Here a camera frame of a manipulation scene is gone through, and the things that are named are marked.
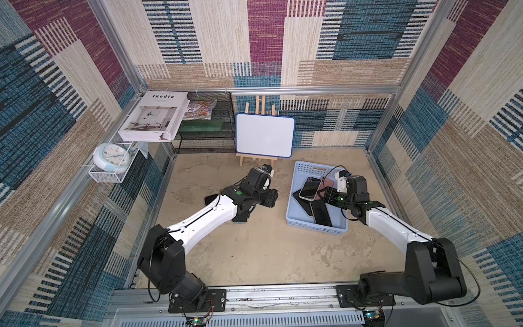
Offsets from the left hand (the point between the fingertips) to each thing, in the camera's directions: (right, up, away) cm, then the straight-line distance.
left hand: (271, 192), depth 83 cm
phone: (+21, -1, +23) cm, 31 cm away
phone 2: (+25, -12, +18) cm, 33 cm away
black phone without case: (+16, -7, +13) cm, 22 cm away
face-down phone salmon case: (+29, +3, +22) cm, 36 cm away
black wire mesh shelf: (-29, +28, +32) cm, 52 cm away
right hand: (+22, 0, +6) cm, 23 cm away
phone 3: (-13, -12, +9) cm, 20 cm away
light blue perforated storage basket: (+12, -12, +11) cm, 20 cm away
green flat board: (-28, +30, +16) cm, 44 cm away
